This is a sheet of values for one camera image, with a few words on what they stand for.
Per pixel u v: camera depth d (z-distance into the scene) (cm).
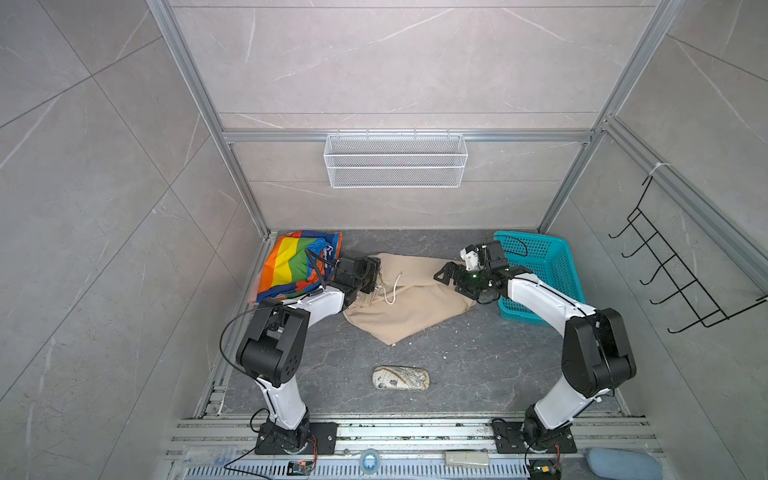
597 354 46
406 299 99
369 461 71
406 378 80
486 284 68
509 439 73
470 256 85
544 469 70
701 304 59
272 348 48
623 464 68
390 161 100
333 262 73
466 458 67
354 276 75
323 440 73
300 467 71
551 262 107
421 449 73
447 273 82
